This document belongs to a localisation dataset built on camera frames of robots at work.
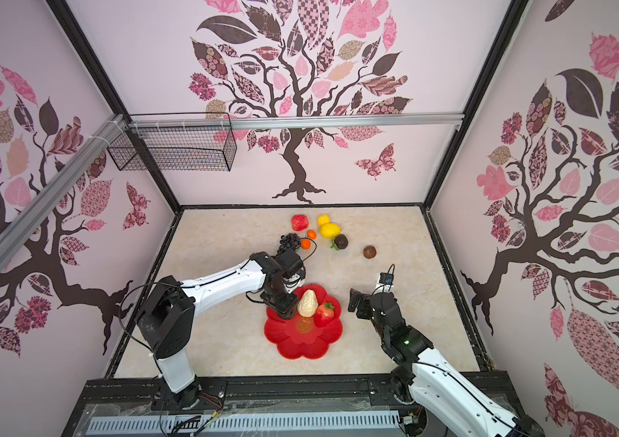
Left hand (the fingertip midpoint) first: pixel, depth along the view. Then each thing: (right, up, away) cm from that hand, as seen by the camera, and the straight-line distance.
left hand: (283, 314), depth 84 cm
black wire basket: (-30, +58, +11) cm, 66 cm away
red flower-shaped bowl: (+5, -7, 0) cm, 9 cm away
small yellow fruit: (+13, +31, +27) cm, 43 cm away
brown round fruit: (+31, +18, +18) cm, 40 cm away
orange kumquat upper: (+8, +25, +23) cm, 35 cm away
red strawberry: (+13, +1, 0) cm, 13 cm away
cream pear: (+8, +3, +1) cm, 8 cm away
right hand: (+25, +8, -1) cm, 26 cm away
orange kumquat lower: (+6, +21, +23) cm, 32 cm away
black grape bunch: (0, +22, +20) cm, 30 cm away
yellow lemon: (+16, +26, +23) cm, 39 cm away
